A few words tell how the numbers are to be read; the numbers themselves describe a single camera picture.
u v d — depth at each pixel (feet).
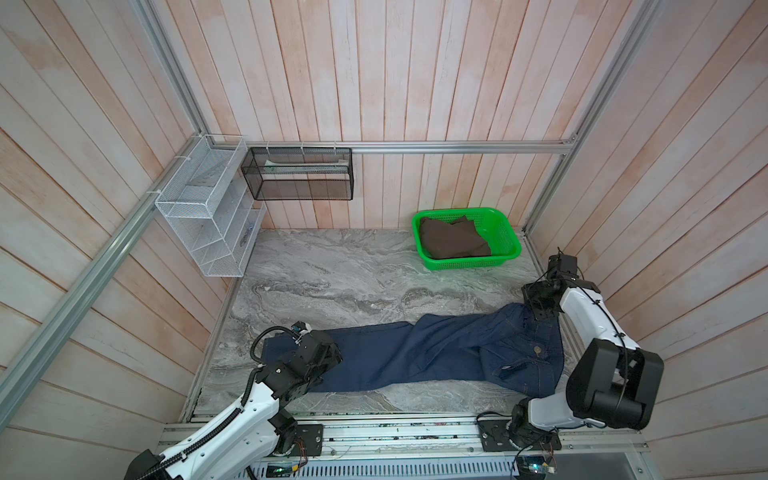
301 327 2.44
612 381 1.44
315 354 2.02
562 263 2.26
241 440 1.85
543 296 2.30
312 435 2.43
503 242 3.61
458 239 3.62
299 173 3.46
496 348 2.84
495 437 2.40
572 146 3.06
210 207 2.26
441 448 2.40
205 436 1.48
